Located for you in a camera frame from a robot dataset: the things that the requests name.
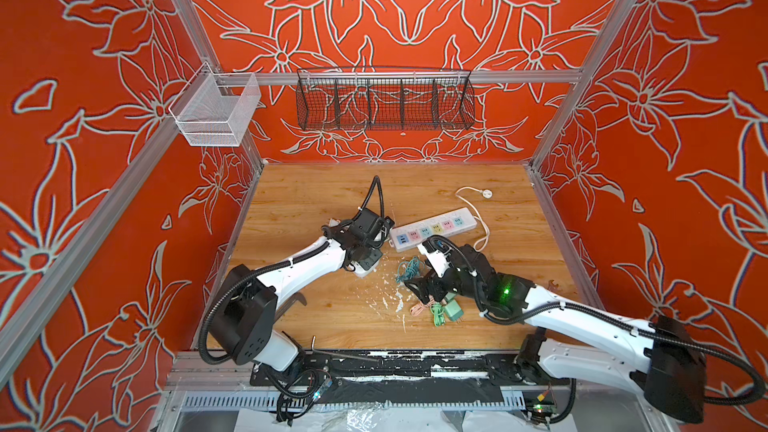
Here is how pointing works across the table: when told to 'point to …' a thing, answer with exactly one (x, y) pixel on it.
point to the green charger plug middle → (449, 296)
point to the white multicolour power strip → (415, 233)
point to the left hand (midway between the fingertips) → (367, 245)
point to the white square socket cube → (361, 272)
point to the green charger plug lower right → (453, 310)
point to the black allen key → (298, 296)
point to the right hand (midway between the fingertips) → (411, 272)
